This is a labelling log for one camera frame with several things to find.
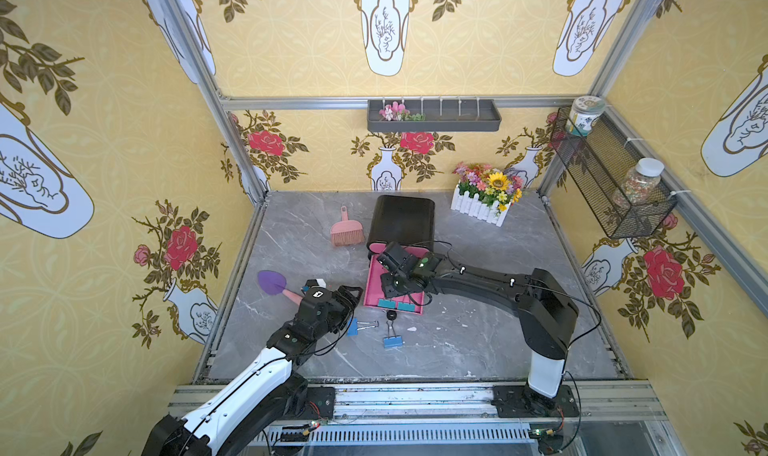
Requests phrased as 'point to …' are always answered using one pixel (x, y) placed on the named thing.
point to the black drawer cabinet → (406, 220)
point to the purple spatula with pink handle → (274, 284)
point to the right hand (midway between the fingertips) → (393, 277)
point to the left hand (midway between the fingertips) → (351, 293)
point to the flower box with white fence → (485, 191)
